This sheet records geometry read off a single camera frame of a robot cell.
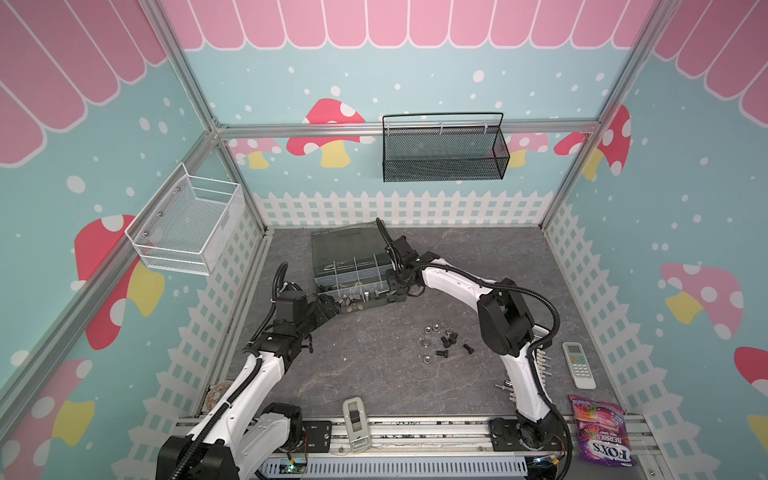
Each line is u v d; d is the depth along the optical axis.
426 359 0.87
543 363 0.85
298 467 0.72
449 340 0.90
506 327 0.55
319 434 0.74
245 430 0.48
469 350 0.88
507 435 0.74
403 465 0.71
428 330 0.92
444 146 0.94
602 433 0.73
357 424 0.74
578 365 0.85
